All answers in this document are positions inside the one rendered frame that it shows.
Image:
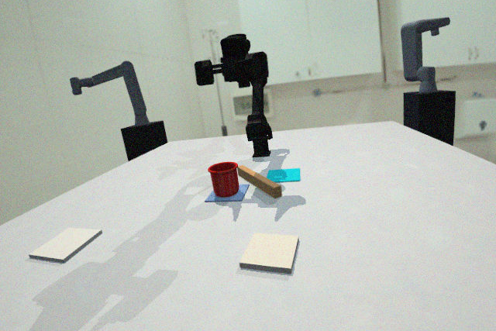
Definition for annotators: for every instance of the red cup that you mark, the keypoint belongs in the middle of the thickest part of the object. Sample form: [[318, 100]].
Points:
[[224, 179]]

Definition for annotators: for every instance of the tan wooden bar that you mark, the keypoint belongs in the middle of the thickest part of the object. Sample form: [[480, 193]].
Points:
[[261, 182]]

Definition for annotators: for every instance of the cream flat square pad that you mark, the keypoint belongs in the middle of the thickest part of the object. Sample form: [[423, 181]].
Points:
[[270, 252]]

